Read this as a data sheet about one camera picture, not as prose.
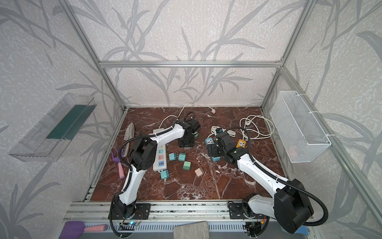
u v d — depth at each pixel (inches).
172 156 35.9
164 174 33.2
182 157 36.0
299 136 24.8
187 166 34.8
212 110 46.3
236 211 28.9
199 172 33.3
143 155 22.1
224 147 24.8
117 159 36.1
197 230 26.2
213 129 41.2
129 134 40.1
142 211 28.8
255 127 42.6
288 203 15.7
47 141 25.2
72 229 27.1
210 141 38.8
